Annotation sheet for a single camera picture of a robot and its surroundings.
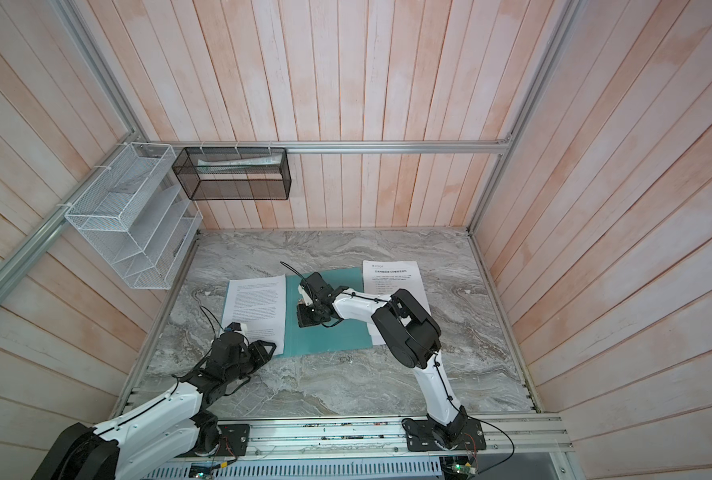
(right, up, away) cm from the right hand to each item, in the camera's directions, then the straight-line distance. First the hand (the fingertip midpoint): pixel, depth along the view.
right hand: (300, 320), depth 95 cm
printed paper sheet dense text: (-14, +5, +4) cm, 16 cm away
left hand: (-7, -8, -8) cm, 13 cm away
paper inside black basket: (-12, +49, -5) cm, 51 cm away
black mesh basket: (-25, +51, +9) cm, 57 cm away
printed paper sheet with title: (+29, +13, +11) cm, 34 cm away
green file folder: (+15, -3, -5) cm, 16 cm away
